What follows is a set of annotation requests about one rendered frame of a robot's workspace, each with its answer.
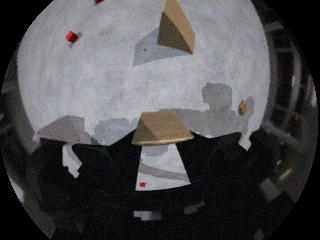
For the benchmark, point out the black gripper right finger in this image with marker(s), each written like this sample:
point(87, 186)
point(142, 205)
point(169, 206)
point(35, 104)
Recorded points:
point(197, 153)

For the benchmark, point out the tan triangular block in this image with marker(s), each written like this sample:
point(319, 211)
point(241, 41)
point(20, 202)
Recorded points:
point(175, 31)
point(160, 128)

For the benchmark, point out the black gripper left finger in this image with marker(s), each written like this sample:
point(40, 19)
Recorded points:
point(122, 156)

